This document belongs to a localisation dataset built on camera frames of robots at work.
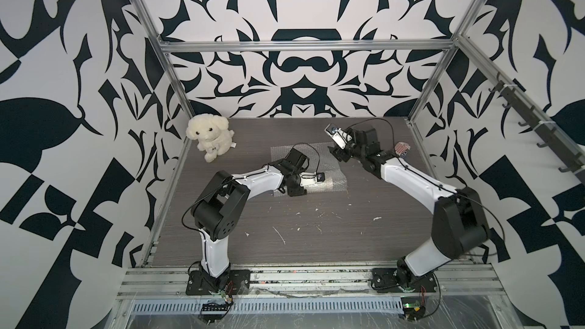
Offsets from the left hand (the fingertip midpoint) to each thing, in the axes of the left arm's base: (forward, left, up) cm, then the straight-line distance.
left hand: (301, 177), depth 95 cm
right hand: (+8, -14, +17) cm, 23 cm away
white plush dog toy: (+14, +35, +10) cm, 39 cm away
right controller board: (-45, -31, -3) cm, 55 cm away
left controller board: (-44, +29, -1) cm, 53 cm away
